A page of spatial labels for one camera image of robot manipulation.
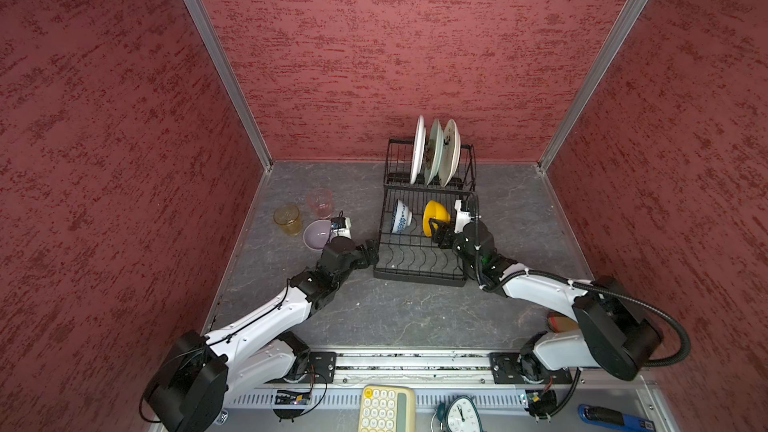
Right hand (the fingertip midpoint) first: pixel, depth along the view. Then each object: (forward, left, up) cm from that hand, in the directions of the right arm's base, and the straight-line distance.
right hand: (434, 226), depth 87 cm
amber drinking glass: (+7, +46, -3) cm, 46 cm away
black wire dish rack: (-1, +8, -12) cm, 14 cm away
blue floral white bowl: (+5, +9, -3) cm, 11 cm away
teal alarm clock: (-45, -2, -9) cm, 46 cm away
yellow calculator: (-43, +15, -12) cm, 47 cm away
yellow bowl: (+2, 0, +5) cm, 5 cm away
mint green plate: (+8, +1, +22) cm, 23 cm away
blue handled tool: (-46, -36, -9) cm, 59 cm away
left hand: (-6, +21, -2) cm, 22 cm away
